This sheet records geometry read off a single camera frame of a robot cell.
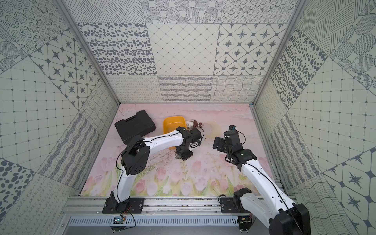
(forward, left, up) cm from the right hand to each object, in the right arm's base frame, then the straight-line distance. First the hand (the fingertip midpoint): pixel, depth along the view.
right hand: (223, 143), depth 82 cm
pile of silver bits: (-2, +27, -12) cm, 30 cm away
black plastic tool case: (+19, +56, -7) cm, 59 cm away
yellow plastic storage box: (+23, +34, -11) cm, 42 cm away
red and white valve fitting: (+21, +19, -10) cm, 30 cm away
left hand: (-2, +22, -10) cm, 24 cm away
